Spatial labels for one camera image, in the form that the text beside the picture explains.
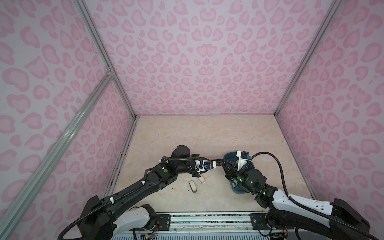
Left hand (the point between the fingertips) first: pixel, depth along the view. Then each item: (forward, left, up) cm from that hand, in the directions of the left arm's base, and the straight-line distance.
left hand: (211, 158), depth 72 cm
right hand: (0, -5, -3) cm, 6 cm away
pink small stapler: (-3, +5, -19) cm, 20 cm away
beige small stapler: (-6, +10, -19) cm, 22 cm away
